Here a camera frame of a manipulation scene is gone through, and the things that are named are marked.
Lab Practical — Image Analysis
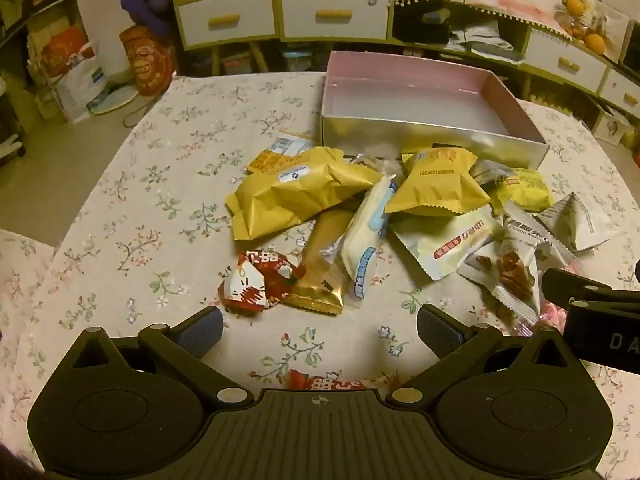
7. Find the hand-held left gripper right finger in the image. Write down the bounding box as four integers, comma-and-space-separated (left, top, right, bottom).
387, 304, 581, 406

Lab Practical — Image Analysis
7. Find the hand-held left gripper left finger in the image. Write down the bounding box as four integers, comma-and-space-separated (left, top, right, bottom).
65, 306, 255, 407

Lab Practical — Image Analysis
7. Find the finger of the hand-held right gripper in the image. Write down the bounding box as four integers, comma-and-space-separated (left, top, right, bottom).
541, 266, 640, 307

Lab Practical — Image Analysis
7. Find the white triangular snack packet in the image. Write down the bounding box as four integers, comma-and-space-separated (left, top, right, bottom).
535, 192, 621, 253

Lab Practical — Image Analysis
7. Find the clear packet of brown nuts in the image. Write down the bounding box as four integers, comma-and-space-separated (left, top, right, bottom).
457, 230, 551, 333

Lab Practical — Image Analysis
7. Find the red and white snack packet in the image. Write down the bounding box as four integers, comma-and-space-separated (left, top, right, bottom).
218, 250, 307, 314

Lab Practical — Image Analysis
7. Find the cream packet with red label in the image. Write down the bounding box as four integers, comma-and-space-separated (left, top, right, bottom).
390, 207, 502, 281

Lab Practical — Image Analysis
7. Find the yellow-green snack packet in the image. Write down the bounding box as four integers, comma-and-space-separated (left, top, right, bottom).
492, 167, 554, 213

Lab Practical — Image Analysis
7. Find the long white blue-print packet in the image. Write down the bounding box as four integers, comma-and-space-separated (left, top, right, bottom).
340, 172, 402, 302

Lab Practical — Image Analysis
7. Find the small red snack packet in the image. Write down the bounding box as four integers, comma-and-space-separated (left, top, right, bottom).
287, 369, 396, 394

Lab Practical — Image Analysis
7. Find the gold snack packet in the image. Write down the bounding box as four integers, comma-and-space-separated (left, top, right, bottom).
285, 207, 357, 316

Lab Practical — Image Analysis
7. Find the silver grey snack packet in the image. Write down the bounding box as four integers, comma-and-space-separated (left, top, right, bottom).
470, 157, 507, 187

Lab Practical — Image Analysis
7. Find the yellow snack packet zigzag edge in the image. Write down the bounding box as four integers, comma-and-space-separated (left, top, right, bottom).
385, 147, 492, 217

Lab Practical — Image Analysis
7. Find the large yellow snack packet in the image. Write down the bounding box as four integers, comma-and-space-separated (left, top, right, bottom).
231, 146, 383, 242

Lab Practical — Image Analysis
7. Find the clear packet of brown biscuit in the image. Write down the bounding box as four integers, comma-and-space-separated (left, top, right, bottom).
350, 147, 402, 176

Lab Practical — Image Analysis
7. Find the small orange snack packet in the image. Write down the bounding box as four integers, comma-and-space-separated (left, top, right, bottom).
248, 132, 316, 176

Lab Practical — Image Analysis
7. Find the silver box with pink inside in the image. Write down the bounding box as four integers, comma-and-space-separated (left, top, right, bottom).
320, 51, 550, 168

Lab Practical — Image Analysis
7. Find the floral tablecloth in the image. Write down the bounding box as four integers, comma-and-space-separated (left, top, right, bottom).
0, 72, 640, 480

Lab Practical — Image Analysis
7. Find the white round base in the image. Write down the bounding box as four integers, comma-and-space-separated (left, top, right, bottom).
92, 82, 139, 116

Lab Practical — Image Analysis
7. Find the white drawer cabinet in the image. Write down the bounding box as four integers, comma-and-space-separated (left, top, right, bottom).
390, 0, 640, 128

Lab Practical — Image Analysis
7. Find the pile of folded papers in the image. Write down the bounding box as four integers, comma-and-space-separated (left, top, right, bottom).
450, 24, 522, 64

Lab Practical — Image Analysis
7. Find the orange printed bag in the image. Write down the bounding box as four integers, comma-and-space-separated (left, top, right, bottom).
119, 25, 177, 97

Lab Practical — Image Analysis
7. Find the white shopping bag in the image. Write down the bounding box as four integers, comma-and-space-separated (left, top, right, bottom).
50, 40, 109, 124

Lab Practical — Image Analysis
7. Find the blue-lidded clear container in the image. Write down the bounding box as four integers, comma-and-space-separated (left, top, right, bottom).
282, 50, 331, 76

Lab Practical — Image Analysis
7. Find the black device box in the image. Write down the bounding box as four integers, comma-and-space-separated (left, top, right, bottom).
392, 7, 452, 44

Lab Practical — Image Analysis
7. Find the red printed bag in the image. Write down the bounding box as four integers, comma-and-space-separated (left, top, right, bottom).
27, 25, 90, 81

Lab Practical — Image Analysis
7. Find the white drawer with wooden handle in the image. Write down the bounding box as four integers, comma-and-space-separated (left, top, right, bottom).
525, 27, 609, 94
597, 67, 640, 122
280, 0, 391, 42
177, 0, 277, 49

